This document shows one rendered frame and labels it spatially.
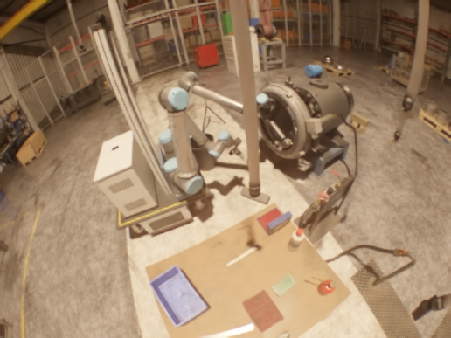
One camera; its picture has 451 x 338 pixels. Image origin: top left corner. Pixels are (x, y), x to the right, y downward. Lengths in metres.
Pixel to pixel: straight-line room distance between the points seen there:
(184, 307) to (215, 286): 0.22
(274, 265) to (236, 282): 0.23
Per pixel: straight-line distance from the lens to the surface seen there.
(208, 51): 6.87
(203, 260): 1.18
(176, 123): 1.08
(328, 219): 1.89
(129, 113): 1.30
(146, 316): 1.80
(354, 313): 1.75
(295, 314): 1.11
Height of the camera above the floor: 1.56
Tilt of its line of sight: 44 degrees down
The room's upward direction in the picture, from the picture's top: 11 degrees counter-clockwise
